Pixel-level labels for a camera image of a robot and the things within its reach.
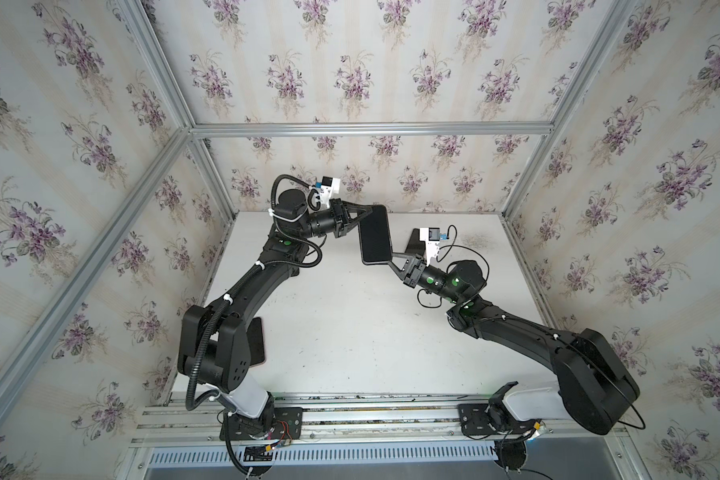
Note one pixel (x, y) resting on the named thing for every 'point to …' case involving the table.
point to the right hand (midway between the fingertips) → (379, 260)
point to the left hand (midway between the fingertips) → (372, 208)
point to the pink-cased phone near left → (255, 339)
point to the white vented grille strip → (461, 455)
